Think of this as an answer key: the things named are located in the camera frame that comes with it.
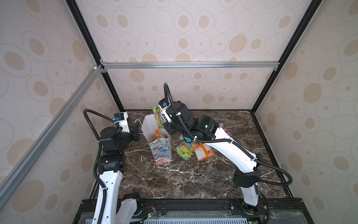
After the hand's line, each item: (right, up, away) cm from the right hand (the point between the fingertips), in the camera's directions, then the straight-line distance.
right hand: (167, 118), depth 65 cm
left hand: (-13, -1, +3) cm, 13 cm away
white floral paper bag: (-5, -11, +7) cm, 14 cm away
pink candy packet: (+40, -7, +40) cm, 57 cm away
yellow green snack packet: (+9, -20, +27) cm, 35 cm away
